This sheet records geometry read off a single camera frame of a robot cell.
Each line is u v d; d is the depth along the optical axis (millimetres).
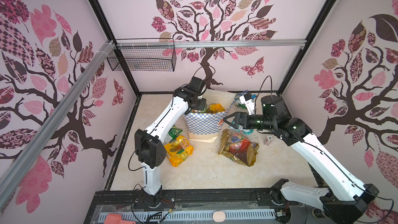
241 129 950
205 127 815
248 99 589
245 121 552
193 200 743
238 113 551
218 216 683
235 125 560
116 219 697
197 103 705
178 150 851
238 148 854
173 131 923
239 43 949
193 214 697
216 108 979
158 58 797
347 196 375
